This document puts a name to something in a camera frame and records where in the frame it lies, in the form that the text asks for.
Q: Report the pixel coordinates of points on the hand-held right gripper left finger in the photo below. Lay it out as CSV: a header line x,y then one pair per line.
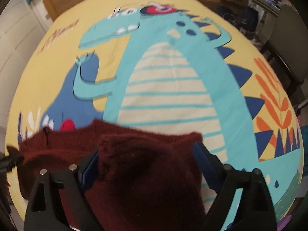
x,y
87,170

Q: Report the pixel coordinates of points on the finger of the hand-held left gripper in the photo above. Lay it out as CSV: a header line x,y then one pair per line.
x,y
12,161

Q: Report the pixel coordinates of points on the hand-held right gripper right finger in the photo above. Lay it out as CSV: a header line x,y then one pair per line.
x,y
204,163

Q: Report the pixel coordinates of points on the dark red knit sweater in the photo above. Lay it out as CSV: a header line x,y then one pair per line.
x,y
144,173

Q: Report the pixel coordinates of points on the yellow dinosaur printed bedspread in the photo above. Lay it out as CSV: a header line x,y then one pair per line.
x,y
168,77

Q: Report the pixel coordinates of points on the pink purple cloth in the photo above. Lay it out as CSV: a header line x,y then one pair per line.
x,y
285,222

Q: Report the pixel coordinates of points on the white wardrobe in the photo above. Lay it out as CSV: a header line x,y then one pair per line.
x,y
16,41

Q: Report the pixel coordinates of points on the black backpack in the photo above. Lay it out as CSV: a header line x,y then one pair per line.
x,y
226,15

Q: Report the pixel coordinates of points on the dark blue bag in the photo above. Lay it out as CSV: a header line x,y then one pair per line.
x,y
250,19

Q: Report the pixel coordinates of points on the grey-green chair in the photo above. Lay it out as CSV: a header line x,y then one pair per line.
x,y
288,33

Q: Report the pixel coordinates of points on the wooden bed headboard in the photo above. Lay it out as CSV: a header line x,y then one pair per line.
x,y
57,2

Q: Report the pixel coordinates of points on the white study desk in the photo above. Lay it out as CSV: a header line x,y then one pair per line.
x,y
264,2

